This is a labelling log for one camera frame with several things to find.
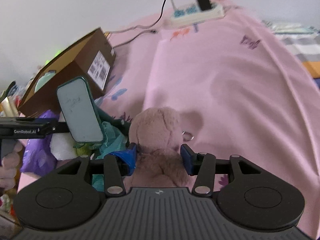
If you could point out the person's left hand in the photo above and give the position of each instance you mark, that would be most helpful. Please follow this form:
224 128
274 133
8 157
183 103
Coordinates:
10 162

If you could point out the dark green cloth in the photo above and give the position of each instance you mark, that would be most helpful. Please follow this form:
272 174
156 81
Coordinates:
7 88

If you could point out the purple plastic packet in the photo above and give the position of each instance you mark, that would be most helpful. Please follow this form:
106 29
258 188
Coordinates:
37 160

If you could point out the white fluffy towel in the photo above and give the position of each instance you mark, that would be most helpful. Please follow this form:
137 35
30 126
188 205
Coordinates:
62 147

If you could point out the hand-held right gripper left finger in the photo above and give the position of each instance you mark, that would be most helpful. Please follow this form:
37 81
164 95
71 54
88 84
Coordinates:
131 158

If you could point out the yellow tissue box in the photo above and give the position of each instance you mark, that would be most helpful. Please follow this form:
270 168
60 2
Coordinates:
10 106

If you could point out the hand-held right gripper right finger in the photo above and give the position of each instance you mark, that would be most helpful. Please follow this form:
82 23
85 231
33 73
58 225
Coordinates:
187 160

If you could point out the teal mesh bath sponge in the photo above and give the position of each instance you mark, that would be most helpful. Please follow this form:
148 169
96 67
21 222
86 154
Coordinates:
112 136

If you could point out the small yellow plush toy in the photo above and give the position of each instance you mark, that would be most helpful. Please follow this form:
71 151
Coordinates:
83 151

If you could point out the pinkish brown plush bear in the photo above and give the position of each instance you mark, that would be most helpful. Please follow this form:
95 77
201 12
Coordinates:
155 135

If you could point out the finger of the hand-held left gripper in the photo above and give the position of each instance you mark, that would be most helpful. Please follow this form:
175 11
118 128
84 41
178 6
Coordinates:
110 118

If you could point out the white power strip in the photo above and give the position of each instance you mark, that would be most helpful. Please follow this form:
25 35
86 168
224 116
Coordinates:
195 15

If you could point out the pink printed bedsheet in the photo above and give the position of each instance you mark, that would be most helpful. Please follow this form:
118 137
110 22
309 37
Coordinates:
225 80

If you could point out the brown cardboard box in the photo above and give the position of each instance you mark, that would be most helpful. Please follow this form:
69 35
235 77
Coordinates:
75 67

